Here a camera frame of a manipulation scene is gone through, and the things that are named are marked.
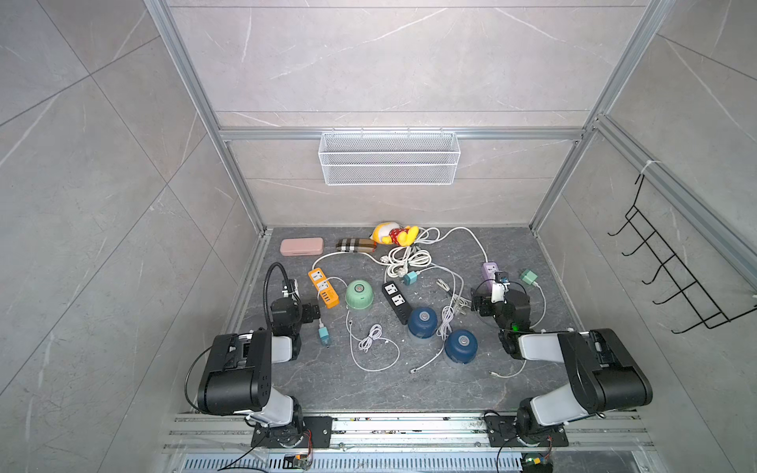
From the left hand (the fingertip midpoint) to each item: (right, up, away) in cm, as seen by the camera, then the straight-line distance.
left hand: (302, 294), depth 95 cm
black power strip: (+31, -3, +1) cm, 31 cm away
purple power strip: (+64, +7, +10) cm, 66 cm away
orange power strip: (+6, +1, +4) cm, 8 cm away
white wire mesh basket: (+27, +46, +6) cm, 54 cm away
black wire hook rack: (+93, +1, -36) cm, 100 cm away
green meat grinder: (+19, +1, -7) cm, 20 cm away
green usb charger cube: (+79, +5, +9) cm, 80 cm away
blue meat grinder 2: (+48, -12, -17) cm, 52 cm away
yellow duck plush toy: (+30, +21, +11) cm, 38 cm away
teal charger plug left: (+9, -12, -7) cm, 16 cm away
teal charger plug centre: (+36, +5, +6) cm, 37 cm away
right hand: (+61, +2, -1) cm, 61 cm away
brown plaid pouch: (+15, +17, +16) cm, 27 cm away
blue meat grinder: (+38, -6, -13) cm, 40 cm away
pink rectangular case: (-6, +16, +17) cm, 24 cm away
